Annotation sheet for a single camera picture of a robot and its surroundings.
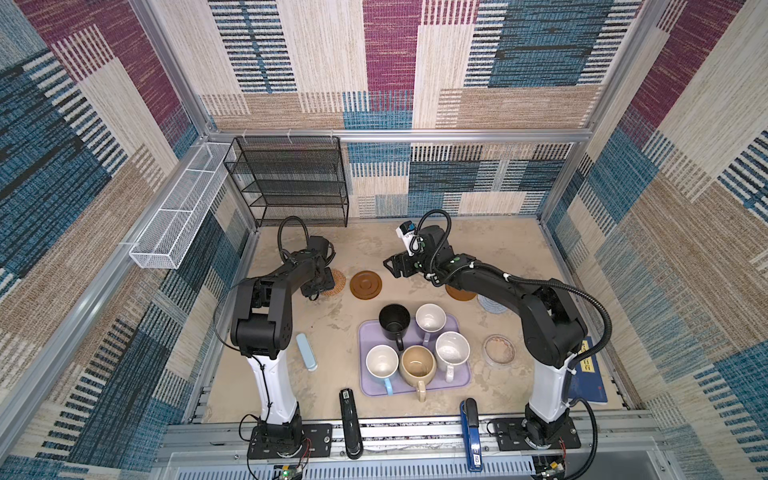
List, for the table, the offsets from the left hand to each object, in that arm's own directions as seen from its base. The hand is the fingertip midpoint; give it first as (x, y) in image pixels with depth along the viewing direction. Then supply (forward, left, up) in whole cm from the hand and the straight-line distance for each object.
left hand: (321, 282), depth 100 cm
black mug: (-16, -24, +4) cm, 29 cm away
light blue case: (-24, +1, +1) cm, 24 cm away
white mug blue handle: (-27, -20, +1) cm, 33 cm away
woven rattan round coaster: (+1, -6, -2) cm, 6 cm away
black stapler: (-46, -13, +3) cm, 48 cm away
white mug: (-23, -40, 0) cm, 46 cm away
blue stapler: (-44, -41, +1) cm, 60 cm away
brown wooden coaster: (-6, -44, +1) cm, 45 cm away
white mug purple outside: (-14, -35, +1) cm, 37 cm away
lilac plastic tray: (-18, -16, -1) cm, 24 cm away
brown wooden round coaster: (0, -15, -2) cm, 15 cm away
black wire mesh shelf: (+33, +12, +17) cm, 39 cm away
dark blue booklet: (-32, -75, -1) cm, 81 cm away
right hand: (0, -24, +11) cm, 27 cm away
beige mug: (-28, -30, -2) cm, 41 cm away
